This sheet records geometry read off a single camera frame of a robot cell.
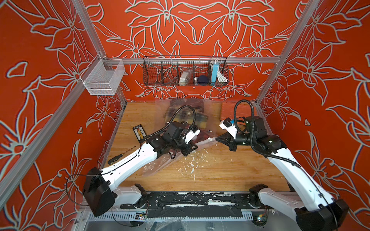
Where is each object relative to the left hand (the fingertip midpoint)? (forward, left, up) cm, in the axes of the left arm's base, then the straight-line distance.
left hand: (196, 145), depth 73 cm
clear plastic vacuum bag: (+13, -7, -11) cm, 18 cm away
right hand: (+1, -9, +6) cm, 11 cm away
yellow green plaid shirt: (+31, +9, -12) cm, 35 cm away
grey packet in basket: (+43, +9, +12) cm, 45 cm away
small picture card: (+16, +39, -17) cm, 45 cm away
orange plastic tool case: (+45, -39, -18) cm, 62 cm away
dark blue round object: (+44, -4, +9) cm, 45 cm away
